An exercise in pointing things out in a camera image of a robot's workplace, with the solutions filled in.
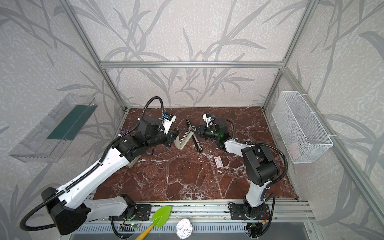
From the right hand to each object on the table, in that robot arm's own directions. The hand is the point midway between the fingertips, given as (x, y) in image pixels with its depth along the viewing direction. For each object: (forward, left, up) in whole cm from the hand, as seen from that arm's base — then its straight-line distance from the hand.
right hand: (192, 125), depth 85 cm
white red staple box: (-14, -16, -19) cm, 28 cm away
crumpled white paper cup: (-47, +2, -13) cm, 49 cm away
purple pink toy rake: (+10, +51, -20) cm, 55 cm away
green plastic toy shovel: (-43, +15, -19) cm, 50 cm away
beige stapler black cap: (-11, +6, -2) cm, 12 cm away
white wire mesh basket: (-14, -47, +16) cm, 52 cm away
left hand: (-8, +6, +9) cm, 14 cm away
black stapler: (+2, -1, -16) cm, 16 cm away
